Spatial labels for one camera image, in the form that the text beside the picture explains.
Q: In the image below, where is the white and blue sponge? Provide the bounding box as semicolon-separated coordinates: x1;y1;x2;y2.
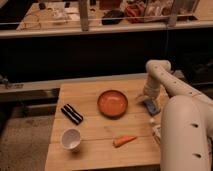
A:
144;99;161;116

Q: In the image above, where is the metal shelf post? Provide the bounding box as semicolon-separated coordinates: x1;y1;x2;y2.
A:
78;0;89;31

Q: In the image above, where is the orange carrot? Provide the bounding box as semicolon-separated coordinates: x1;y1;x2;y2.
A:
113;135;136;148

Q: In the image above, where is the red object on shelf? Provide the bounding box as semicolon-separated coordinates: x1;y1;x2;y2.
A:
124;3;145;23

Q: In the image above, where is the black bag on shelf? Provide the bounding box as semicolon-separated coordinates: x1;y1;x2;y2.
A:
101;10;124;25

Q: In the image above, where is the orange bowl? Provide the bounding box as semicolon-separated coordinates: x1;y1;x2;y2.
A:
97;90;128;118

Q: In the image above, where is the wooden board table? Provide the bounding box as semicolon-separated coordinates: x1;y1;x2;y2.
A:
45;79;160;171

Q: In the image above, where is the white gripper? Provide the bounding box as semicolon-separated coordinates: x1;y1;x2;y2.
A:
136;78;160;102

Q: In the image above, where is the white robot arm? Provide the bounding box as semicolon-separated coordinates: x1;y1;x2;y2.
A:
137;60;213;171

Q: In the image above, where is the white ceramic cup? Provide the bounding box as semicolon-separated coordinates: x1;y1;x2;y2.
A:
61;128;81;152

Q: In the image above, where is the metal clamp on rail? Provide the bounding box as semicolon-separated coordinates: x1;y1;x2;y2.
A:
0;75;23;89

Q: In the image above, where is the white glue bottle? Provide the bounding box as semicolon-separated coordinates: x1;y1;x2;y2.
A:
150;118;161;144

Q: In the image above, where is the black white striped block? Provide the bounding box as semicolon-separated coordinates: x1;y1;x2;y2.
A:
61;104;83;125

